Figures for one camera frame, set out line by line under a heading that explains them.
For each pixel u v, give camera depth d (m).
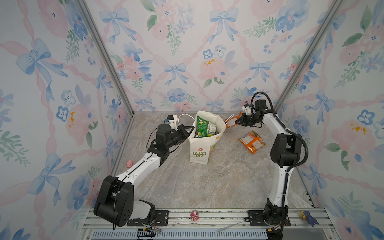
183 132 0.71
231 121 1.02
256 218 0.73
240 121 0.90
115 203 0.40
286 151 0.59
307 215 0.73
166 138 0.62
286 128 0.62
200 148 0.80
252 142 1.00
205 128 0.83
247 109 0.94
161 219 0.74
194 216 0.71
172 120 0.74
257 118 0.80
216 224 0.74
